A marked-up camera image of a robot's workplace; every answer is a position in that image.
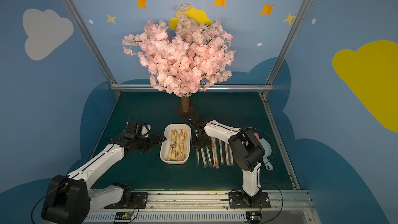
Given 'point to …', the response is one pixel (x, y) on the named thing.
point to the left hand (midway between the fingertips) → (161, 140)
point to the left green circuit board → (123, 215)
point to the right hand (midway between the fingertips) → (197, 145)
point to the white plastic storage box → (186, 143)
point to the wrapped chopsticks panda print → (174, 154)
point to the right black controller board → (254, 217)
